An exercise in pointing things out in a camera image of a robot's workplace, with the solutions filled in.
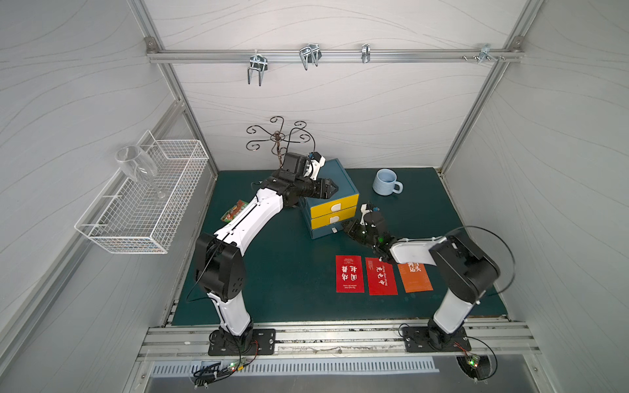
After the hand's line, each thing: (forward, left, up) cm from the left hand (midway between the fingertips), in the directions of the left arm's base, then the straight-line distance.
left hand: (330, 187), depth 82 cm
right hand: (-3, -4, -15) cm, 16 cm away
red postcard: (-20, -7, -26) cm, 33 cm away
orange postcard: (-21, -31, -26) cm, 46 cm away
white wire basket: (-17, +53, +6) cm, 56 cm away
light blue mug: (+19, -25, -18) cm, 37 cm away
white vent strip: (-47, -7, -25) cm, 54 cm away
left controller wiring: (-50, +34, -24) cm, 65 cm away
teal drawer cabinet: (+14, -2, -5) cm, 15 cm away
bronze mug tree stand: (+19, +13, +8) cm, 24 cm away
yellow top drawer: (-4, -2, -5) cm, 7 cm away
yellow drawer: (-4, -2, -12) cm, 13 cm away
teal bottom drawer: (-5, +1, -19) cm, 19 cm away
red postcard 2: (-21, -19, -26) cm, 38 cm away
